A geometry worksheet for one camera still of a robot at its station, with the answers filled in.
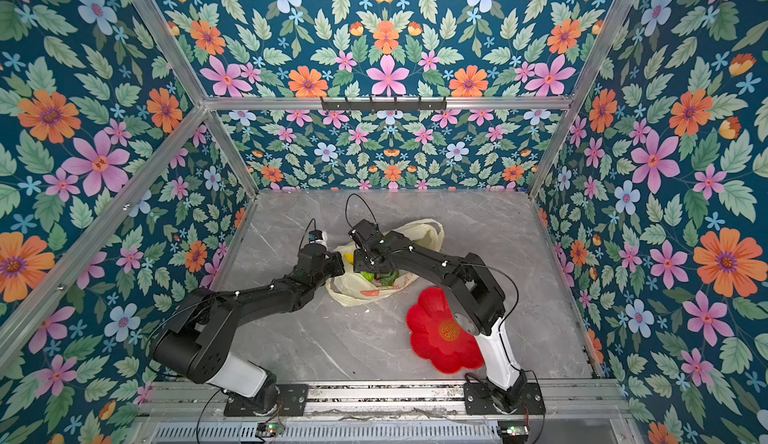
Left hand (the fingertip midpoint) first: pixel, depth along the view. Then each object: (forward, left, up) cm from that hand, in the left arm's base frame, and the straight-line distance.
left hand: (345, 247), depth 91 cm
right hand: (-4, -5, -3) cm, 7 cm away
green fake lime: (-9, -13, -7) cm, 17 cm away
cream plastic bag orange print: (-11, -1, -5) cm, 12 cm away
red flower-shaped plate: (-26, -26, -10) cm, 38 cm away
